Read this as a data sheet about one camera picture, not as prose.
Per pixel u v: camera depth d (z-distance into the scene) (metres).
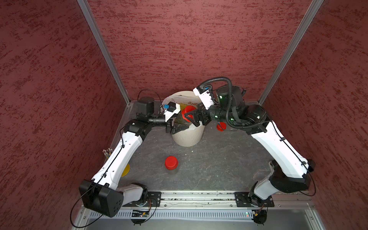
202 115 0.49
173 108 0.54
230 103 0.40
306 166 0.40
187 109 0.59
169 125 0.57
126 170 0.83
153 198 0.74
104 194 0.37
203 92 0.48
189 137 0.82
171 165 0.75
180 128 0.61
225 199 0.76
